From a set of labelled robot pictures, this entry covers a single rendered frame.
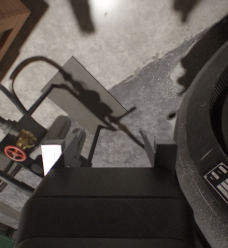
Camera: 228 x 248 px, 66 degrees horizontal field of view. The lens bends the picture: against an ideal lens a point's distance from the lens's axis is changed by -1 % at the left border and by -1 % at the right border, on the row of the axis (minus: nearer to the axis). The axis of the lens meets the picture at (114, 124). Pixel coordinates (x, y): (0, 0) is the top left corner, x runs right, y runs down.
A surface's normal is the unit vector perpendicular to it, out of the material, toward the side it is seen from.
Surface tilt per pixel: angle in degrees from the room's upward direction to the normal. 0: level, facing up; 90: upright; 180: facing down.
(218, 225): 84
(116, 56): 0
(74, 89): 0
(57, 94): 0
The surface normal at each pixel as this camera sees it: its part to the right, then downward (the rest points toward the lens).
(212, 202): -0.72, -0.58
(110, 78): -0.12, 0.62
